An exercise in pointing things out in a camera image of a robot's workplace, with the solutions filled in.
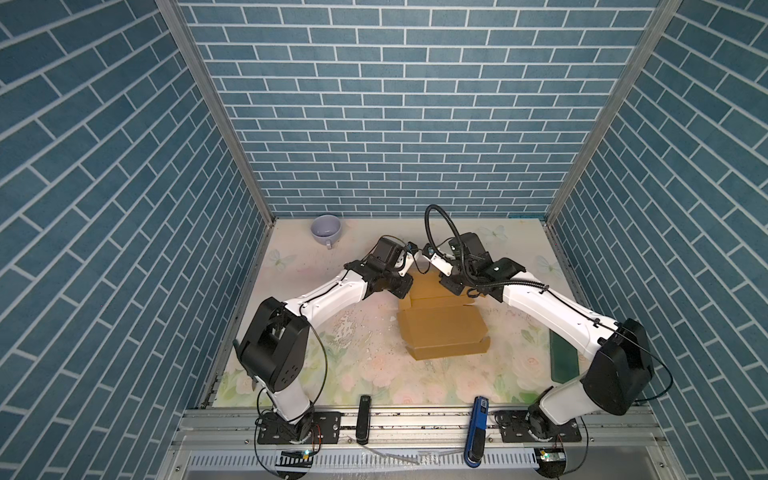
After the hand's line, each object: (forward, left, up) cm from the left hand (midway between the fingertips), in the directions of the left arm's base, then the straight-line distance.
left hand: (410, 281), depth 88 cm
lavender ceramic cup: (+30, +30, -9) cm, 44 cm away
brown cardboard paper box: (-10, -8, -7) cm, 14 cm away
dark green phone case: (-22, -44, -11) cm, 50 cm away
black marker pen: (-33, +13, -16) cm, 39 cm away
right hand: (+1, -9, +7) cm, 11 cm away
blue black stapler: (-40, -14, -9) cm, 43 cm away
